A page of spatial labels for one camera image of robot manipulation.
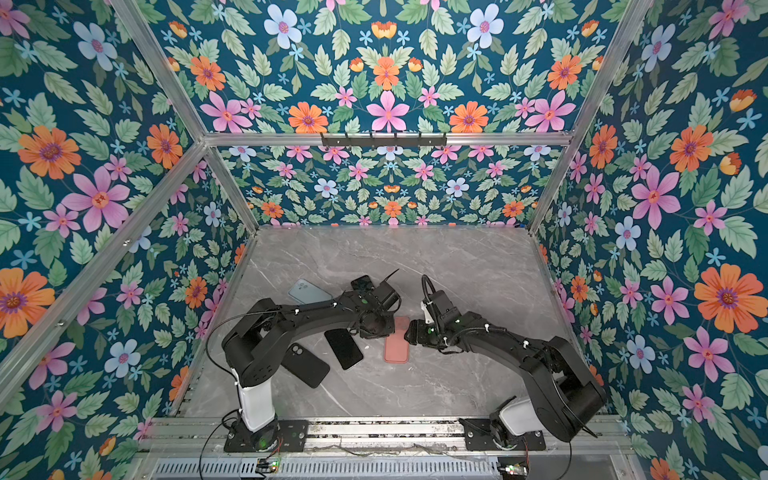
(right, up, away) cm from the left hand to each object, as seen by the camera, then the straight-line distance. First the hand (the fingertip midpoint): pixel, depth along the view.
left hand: (396, 328), depth 89 cm
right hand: (+4, -2, -3) cm, 6 cm away
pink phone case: (0, -6, -1) cm, 6 cm away
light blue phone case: (-32, +9, +12) cm, 35 cm away
